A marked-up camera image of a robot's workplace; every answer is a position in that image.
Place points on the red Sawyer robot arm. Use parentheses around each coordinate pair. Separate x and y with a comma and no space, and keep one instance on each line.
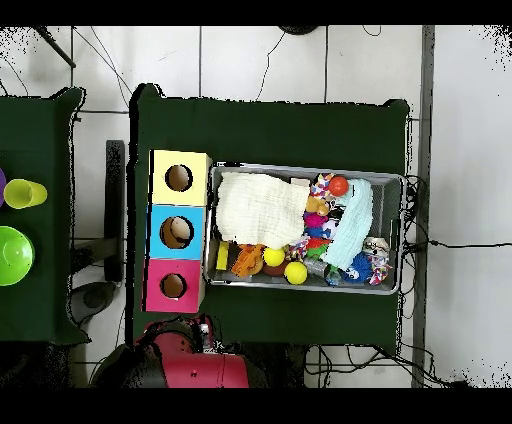
(200,368)

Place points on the wooden three-hole box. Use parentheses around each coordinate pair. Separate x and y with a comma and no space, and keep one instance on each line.
(160,244)

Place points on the metal mesh bin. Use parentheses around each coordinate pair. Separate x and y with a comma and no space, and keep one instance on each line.
(386,200)

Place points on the cream muslin cloth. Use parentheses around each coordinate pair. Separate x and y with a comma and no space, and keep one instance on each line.
(260,208)

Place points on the plain yellow ball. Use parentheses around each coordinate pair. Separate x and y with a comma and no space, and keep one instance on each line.
(274,257)

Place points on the orange plastic toy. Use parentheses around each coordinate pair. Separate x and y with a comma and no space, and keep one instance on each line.
(248,260)

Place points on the yellow block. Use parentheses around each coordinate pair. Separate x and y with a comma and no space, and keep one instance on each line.
(222,256)

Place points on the brown plush toy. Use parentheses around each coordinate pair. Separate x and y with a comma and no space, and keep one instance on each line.
(318,206)

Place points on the yellow ball with seam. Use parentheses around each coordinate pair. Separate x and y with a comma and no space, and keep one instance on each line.
(295,273)

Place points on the dark green table cloth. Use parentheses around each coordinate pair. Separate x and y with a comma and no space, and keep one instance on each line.
(280,132)

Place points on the orange ball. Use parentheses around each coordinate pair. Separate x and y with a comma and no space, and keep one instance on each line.
(338,186)

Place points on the mint green muslin cloth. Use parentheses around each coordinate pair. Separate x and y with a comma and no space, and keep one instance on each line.
(354,224)

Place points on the black flat panel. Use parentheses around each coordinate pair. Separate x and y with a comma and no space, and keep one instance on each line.
(114,200)

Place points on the grey round base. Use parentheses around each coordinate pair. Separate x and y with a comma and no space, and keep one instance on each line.
(94,300)

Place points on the black round object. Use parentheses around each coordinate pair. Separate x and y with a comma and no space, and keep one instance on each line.
(298,29)

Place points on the yellow-green plastic cup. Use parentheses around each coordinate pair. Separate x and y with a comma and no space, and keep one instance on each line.
(24,194)

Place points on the dark green side-table cloth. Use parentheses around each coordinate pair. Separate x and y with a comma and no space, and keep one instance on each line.
(36,132)

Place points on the bright green plastic bowl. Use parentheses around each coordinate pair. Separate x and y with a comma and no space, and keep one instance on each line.
(14,256)

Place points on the purple plastic plate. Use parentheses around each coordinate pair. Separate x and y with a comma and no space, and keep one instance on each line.
(2,188)

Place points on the black tripod leg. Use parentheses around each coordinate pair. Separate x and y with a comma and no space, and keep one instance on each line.
(56,48)

